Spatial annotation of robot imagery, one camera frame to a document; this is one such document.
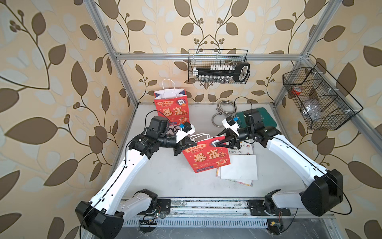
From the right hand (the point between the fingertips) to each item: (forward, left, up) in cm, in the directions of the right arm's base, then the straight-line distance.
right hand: (215, 141), depth 70 cm
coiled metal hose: (+45, -15, -26) cm, 54 cm away
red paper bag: (+31, +23, -5) cm, 39 cm away
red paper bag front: (-4, +5, -9) cm, 11 cm away
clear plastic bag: (+10, -48, +7) cm, 49 cm away
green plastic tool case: (+31, -42, -22) cm, 56 cm away
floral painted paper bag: (-12, -19, -27) cm, 35 cm away
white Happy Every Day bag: (-3, -17, -23) cm, 29 cm away
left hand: (-2, +11, +3) cm, 11 cm away
